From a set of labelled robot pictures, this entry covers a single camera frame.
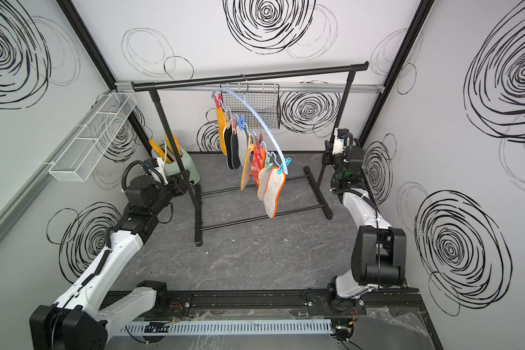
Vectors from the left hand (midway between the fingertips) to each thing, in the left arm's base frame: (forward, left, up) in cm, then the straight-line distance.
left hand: (183, 172), depth 77 cm
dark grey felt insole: (+7, -21, +7) cm, 23 cm away
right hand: (+14, -55, +5) cm, 57 cm away
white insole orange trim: (-9, -33, +8) cm, 35 cm away
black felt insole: (+9, -17, +5) cm, 20 cm away
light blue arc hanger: (+46, -26, -7) cm, 53 cm away
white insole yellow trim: (-4, -29, +3) cm, 29 cm away
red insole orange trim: (-1, -27, +7) cm, 28 cm away
